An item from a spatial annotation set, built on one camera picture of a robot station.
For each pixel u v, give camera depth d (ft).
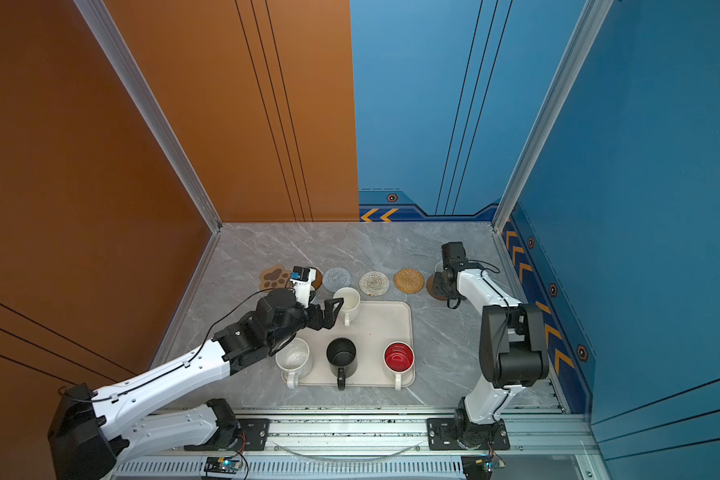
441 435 2.38
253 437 2.42
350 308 2.75
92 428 1.31
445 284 2.33
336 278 3.38
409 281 3.36
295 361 2.78
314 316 2.15
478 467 2.30
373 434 2.48
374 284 3.35
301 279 2.12
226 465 2.32
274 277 3.43
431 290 3.26
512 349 1.54
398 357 2.74
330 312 2.21
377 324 3.02
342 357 2.77
